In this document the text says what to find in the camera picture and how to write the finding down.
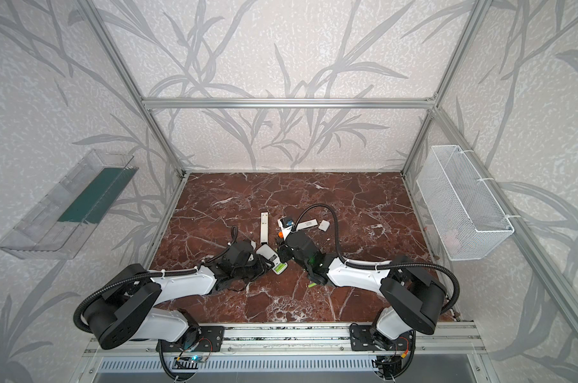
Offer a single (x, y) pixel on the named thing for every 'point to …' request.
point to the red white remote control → (271, 256)
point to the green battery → (314, 284)
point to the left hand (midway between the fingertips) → (277, 260)
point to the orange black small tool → (280, 234)
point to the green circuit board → (196, 358)
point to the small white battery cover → (324, 225)
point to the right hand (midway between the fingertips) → (278, 230)
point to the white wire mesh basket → (470, 223)
